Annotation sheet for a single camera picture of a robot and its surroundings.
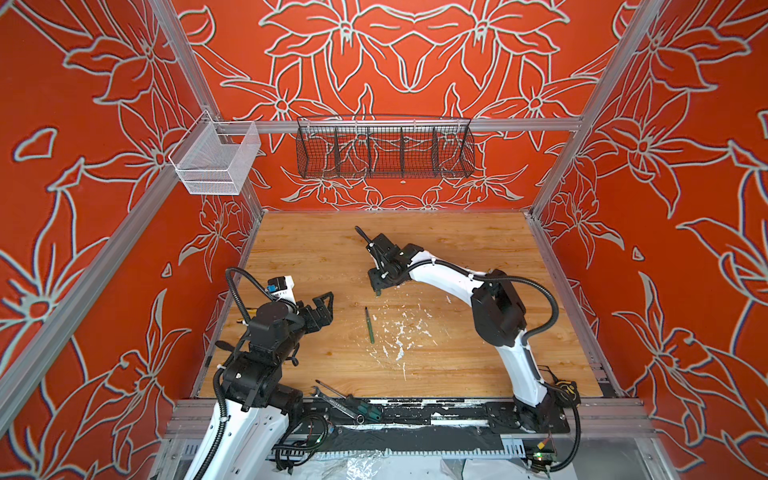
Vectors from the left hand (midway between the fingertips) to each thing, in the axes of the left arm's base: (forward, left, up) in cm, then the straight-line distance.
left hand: (318, 297), depth 72 cm
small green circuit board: (-27, -56, -21) cm, 66 cm away
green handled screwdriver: (-21, -14, -19) cm, 32 cm away
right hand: (+15, -11, -15) cm, 24 cm away
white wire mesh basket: (+43, +41, +9) cm, 60 cm away
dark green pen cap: (+14, -14, -21) cm, 29 cm away
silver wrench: (-19, -6, -21) cm, 29 cm away
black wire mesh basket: (+54, -11, +8) cm, 56 cm away
